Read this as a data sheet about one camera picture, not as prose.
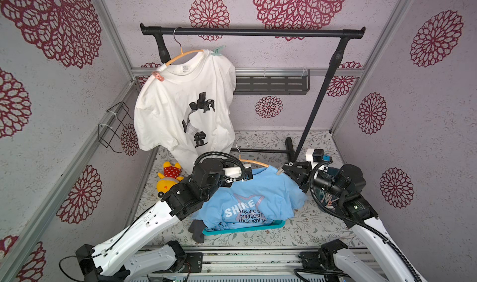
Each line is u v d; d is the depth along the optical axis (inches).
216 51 26.1
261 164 25.7
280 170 25.1
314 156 20.7
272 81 36.5
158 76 22.6
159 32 21.6
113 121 30.6
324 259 26.0
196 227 29.3
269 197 28.5
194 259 29.5
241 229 29.3
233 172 22.7
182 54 23.5
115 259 15.0
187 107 28.8
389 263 16.7
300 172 23.9
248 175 21.7
